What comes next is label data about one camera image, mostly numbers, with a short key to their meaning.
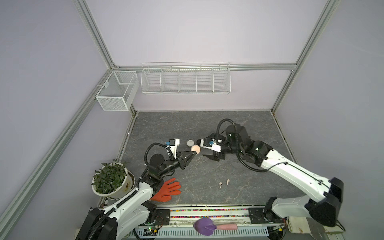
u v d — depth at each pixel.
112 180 0.69
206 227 0.69
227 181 0.85
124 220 0.46
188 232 0.71
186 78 0.97
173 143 0.67
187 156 0.74
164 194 0.80
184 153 0.69
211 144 0.57
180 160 0.66
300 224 0.69
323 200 0.41
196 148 0.72
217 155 0.61
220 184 0.84
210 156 0.62
